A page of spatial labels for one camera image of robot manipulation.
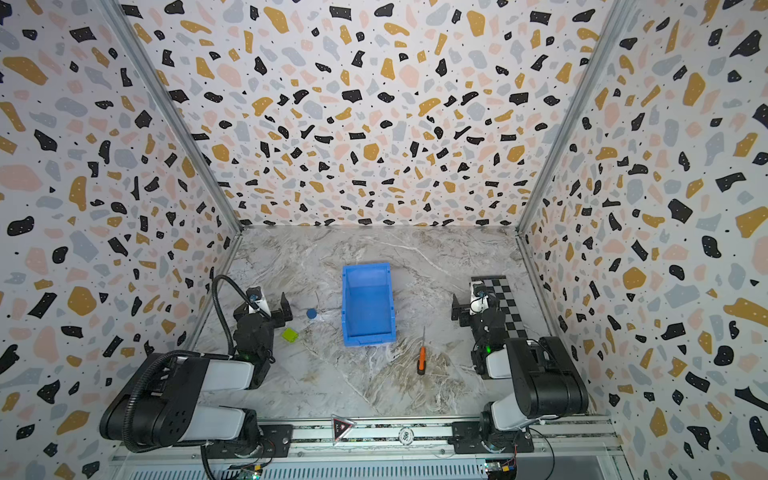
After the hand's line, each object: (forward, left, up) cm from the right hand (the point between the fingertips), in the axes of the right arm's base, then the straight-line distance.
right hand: (473, 288), depth 90 cm
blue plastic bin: (-1, +33, -11) cm, 34 cm away
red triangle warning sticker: (-36, +36, -9) cm, 52 cm away
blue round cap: (-3, +51, -11) cm, 52 cm away
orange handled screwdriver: (-19, +15, -9) cm, 26 cm away
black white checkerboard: (+6, -11, -8) cm, 14 cm away
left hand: (-4, +60, +2) cm, 60 cm away
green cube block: (-12, +55, -9) cm, 57 cm away
